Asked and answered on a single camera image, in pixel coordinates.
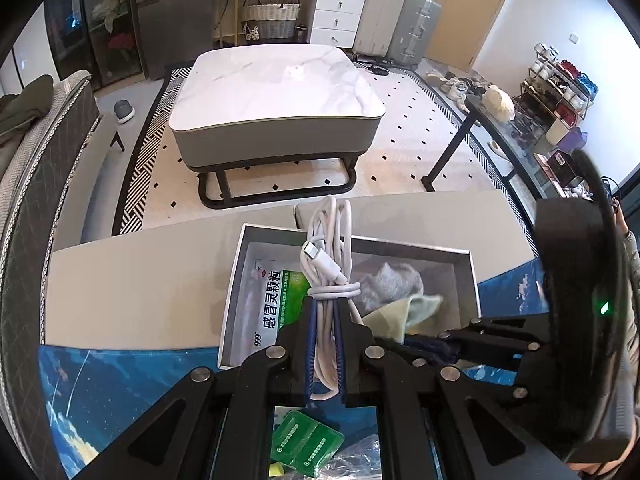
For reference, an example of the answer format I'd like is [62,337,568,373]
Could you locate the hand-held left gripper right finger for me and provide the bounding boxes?
[335,297,571,480]

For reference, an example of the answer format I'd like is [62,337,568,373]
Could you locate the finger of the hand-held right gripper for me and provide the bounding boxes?
[404,329,545,377]
[469,315,549,334]

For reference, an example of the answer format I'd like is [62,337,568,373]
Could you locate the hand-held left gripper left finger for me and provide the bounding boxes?
[102,297,323,480]

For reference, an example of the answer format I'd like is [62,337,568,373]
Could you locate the green white medicine packet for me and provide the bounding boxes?
[227,255,313,366]

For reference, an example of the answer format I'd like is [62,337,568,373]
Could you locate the pale green cloth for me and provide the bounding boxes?
[361,294,445,345]

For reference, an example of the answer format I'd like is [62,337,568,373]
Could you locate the grey cardboard box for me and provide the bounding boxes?
[218,223,482,371]

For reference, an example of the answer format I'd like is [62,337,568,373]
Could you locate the grey dotted sock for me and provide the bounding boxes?
[352,261,426,313]

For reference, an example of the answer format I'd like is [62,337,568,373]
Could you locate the white charging cable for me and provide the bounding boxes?
[299,196,363,402]

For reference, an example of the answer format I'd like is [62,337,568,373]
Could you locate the green foil packet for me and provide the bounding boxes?
[270,409,346,478]

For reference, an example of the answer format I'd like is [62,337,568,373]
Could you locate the clear plastic bag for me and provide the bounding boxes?
[345,435,381,480]

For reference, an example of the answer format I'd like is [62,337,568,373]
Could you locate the black box on side table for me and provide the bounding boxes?
[546,152,583,186]

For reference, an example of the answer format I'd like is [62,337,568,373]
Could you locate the black glass side table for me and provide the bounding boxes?
[422,95,616,211]

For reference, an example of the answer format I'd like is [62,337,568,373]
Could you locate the cream plastic bag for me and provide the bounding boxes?
[482,85,516,121]

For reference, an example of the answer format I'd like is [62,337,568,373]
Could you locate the shoe rack with shoes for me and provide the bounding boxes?
[517,42,601,131]

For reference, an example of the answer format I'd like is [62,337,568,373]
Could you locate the blue printed desk mat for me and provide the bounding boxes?
[39,260,551,480]

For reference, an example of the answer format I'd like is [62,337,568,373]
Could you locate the white dotted rug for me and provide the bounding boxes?
[112,55,538,236]

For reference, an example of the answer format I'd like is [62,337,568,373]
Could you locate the shoes on floor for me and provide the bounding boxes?
[425,70,483,100]

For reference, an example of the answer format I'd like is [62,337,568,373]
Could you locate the white marble coffee table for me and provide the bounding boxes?
[168,44,387,211]

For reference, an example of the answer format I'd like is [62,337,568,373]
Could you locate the tan wooden door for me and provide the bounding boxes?
[425,0,523,73]

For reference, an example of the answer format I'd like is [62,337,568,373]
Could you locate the silver suitcase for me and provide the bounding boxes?
[389,0,443,67]

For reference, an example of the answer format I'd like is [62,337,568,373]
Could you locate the beige suitcase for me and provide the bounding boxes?
[357,0,407,58]

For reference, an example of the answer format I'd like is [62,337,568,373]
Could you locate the wicker basket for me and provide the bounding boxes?
[242,0,301,41]

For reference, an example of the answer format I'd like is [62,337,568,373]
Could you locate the white dresser with drawers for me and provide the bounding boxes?
[212,0,366,50]

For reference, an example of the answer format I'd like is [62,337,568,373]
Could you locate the silver refrigerator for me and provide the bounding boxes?
[131,0,213,81]

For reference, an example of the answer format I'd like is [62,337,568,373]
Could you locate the brown duvet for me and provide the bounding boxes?
[0,75,53,146]

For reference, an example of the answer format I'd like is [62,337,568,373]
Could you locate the dark glass display cabinet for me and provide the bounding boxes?
[44,0,146,92]

